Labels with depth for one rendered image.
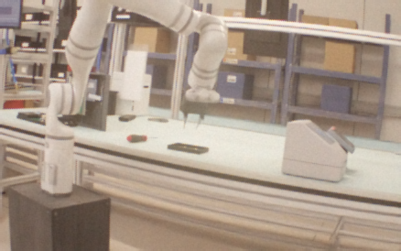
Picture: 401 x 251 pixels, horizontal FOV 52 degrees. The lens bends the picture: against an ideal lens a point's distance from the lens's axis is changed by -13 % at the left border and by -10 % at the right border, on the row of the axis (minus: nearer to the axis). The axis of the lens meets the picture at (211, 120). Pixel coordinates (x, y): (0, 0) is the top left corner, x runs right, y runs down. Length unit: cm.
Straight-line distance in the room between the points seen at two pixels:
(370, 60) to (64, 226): 466
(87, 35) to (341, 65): 411
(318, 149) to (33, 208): 81
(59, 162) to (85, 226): 20
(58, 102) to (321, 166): 74
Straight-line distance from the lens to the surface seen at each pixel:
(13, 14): 297
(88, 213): 133
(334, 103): 505
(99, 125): 173
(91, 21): 115
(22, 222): 138
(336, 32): 202
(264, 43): 340
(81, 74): 122
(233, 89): 530
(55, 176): 133
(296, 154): 122
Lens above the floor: 124
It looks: 6 degrees down
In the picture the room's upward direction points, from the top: 6 degrees clockwise
